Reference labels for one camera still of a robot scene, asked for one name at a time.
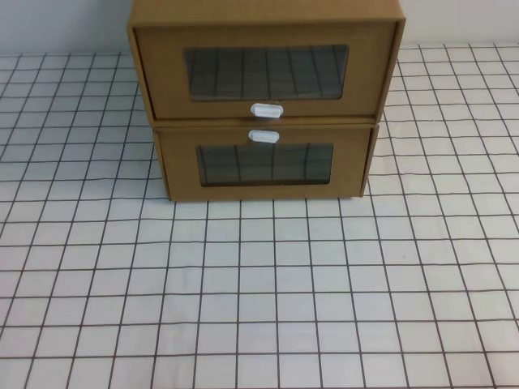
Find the white drawer handle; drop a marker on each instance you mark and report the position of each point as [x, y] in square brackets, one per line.
[260, 110]
[264, 136]

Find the brown cardboard drawer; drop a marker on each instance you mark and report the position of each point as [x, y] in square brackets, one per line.
[308, 70]

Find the lower brown cardboard shoebox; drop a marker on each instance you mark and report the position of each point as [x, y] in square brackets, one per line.
[311, 160]

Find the white black-grid tablecloth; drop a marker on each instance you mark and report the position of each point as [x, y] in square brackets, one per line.
[105, 283]

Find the upper brown cardboard box shell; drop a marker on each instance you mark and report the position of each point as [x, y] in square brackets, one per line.
[262, 13]

